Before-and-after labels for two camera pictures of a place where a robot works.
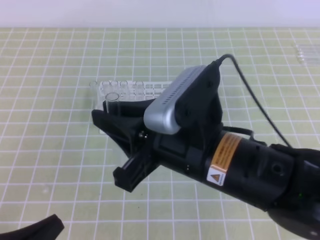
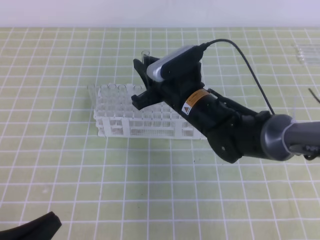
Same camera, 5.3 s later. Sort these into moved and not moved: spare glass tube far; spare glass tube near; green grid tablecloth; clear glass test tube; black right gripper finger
Moved: black right gripper finger; clear glass test tube
Not moved: spare glass tube near; spare glass tube far; green grid tablecloth
